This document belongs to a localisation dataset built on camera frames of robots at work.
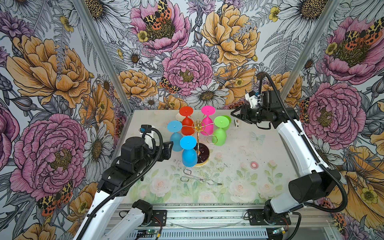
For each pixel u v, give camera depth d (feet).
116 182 1.37
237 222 2.45
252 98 2.30
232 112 2.43
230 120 2.44
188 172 2.94
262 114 2.06
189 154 2.39
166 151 1.90
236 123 3.67
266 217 2.23
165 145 1.91
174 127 2.40
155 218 2.40
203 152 3.17
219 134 2.62
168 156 1.92
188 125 2.80
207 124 2.47
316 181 1.36
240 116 2.24
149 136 1.63
